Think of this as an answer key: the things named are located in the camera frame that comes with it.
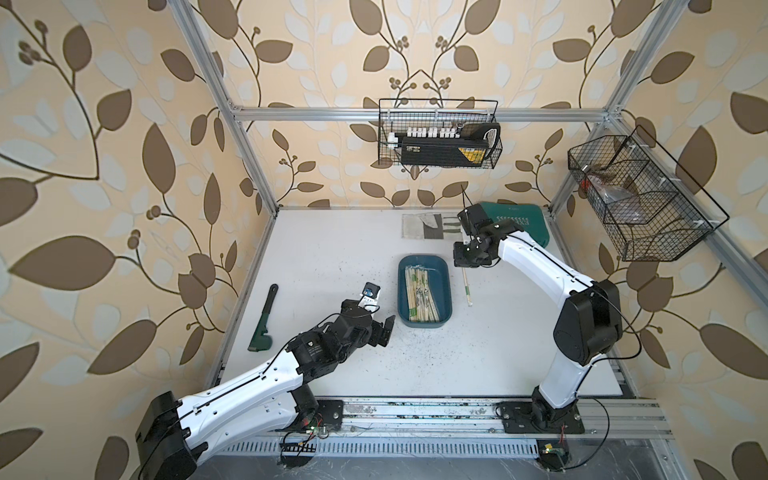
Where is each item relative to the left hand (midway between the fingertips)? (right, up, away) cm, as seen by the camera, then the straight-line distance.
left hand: (380, 311), depth 77 cm
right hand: (+24, +12, +13) cm, 30 cm away
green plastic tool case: (+54, +27, +35) cm, 70 cm away
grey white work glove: (+17, +24, +39) cm, 49 cm away
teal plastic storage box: (+13, +2, +19) cm, 24 cm away
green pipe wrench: (-35, -11, +9) cm, 38 cm away
